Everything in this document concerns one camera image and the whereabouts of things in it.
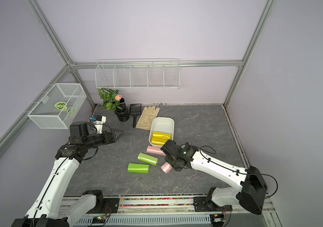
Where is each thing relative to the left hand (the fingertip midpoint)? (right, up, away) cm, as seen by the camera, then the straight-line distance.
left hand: (118, 134), depth 73 cm
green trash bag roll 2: (+9, -21, +10) cm, 25 cm away
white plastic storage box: (+21, 0, +29) cm, 36 cm away
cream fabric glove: (+9, +9, +39) cm, 41 cm away
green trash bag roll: (+14, -17, +14) cm, 26 cm away
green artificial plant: (-12, +18, +18) cm, 29 cm away
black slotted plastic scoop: (-2, +15, +46) cm, 49 cm away
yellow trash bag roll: (+22, -4, +23) cm, 32 cm away
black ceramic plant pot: (-9, +14, +32) cm, 36 cm away
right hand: (+25, -15, +5) cm, 30 cm away
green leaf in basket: (-34, +15, +5) cm, 37 cm away
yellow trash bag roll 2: (+19, -7, +21) cm, 29 cm away
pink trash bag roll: (+16, -12, +18) cm, 27 cm away
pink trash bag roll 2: (+25, -18, +1) cm, 31 cm away
